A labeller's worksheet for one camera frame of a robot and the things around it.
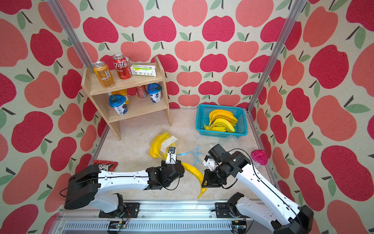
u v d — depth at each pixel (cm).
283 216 39
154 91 91
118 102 83
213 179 60
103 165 88
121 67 70
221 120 102
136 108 94
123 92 88
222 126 104
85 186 42
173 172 59
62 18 73
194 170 72
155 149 91
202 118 115
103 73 66
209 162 69
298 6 69
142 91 95
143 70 77
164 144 86
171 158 68
